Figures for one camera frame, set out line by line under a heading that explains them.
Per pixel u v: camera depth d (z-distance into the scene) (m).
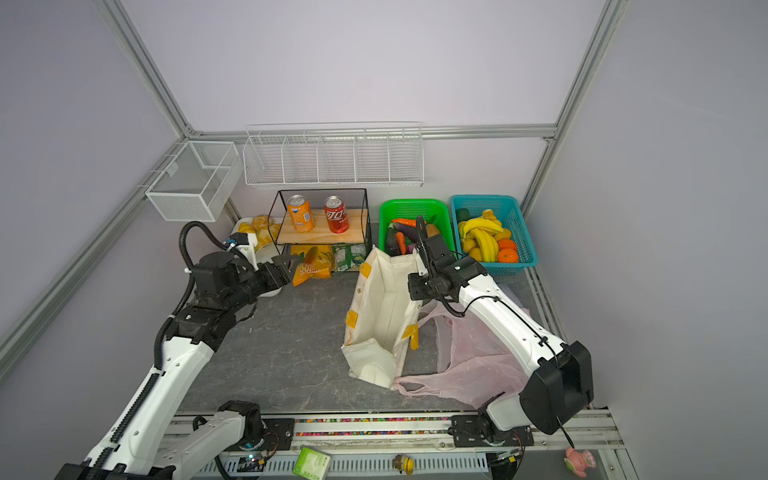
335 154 0.99
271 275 0.63
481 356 0.83
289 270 0.66
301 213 0.89
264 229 1.15
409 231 1.14
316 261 1.00
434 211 1.15
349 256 1.03
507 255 0.97
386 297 0.99
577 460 0.68
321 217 0.99
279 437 0.73
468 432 0.72
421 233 1.17
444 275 0.56
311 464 0.68
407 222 1.16
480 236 1.03
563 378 0.40
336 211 0.89
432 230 1.12
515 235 1.05
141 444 0.39
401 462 0.68
